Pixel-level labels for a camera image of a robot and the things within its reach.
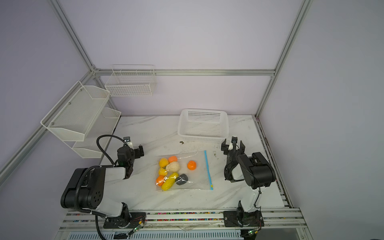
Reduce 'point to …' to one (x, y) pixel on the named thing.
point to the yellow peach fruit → (163, 162)
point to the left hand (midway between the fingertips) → (132, 147)
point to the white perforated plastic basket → (203, 125)
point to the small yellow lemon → (162, 171)
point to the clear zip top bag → (187, 171)
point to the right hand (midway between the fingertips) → (232, 139)
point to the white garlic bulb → (173, 167)
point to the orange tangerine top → (191, 165)
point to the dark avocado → (181, 179)
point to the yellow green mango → (169, 182)
